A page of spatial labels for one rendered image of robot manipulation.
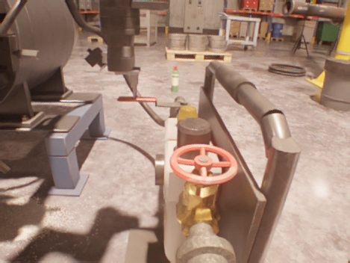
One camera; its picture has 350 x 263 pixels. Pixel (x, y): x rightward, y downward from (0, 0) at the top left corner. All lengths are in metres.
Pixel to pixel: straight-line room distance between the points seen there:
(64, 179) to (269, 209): 0.87
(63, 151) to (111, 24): 0.60
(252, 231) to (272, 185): 0.05
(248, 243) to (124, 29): 0.38
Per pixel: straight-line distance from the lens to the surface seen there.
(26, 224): 0.96
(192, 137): 0.31
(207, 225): 0.26
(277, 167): 0.21
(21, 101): 1.04
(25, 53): 0.62
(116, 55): 0.45
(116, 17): 0.45
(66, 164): 0.96
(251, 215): 0.24
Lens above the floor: 0.64
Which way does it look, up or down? 26 degrees down
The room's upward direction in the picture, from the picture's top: 3 degrees clockwise
